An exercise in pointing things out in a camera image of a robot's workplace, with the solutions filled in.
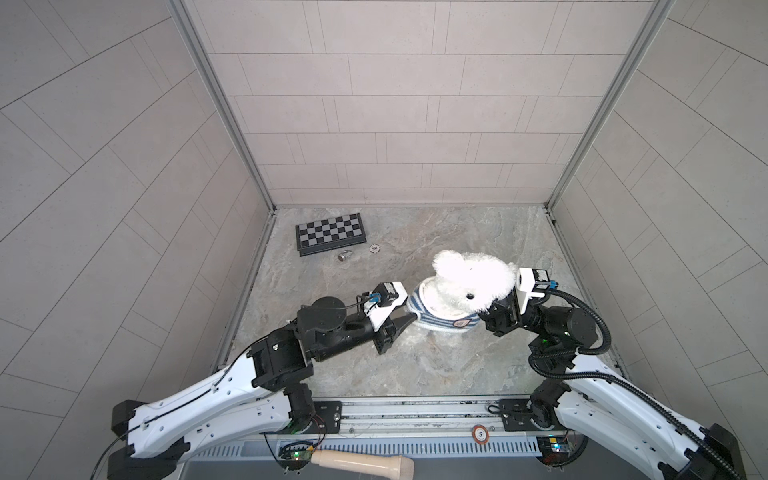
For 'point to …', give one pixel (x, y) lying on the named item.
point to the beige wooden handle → (390, 465)
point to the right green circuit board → (553, 449)
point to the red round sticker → (480, 434)
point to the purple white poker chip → (374, 248)
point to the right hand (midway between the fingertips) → (466, 306)
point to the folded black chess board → (330, 234)
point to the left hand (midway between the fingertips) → (421, 312)
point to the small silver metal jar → (345, 254)
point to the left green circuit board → (294, 455)
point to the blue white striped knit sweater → (435, 321)
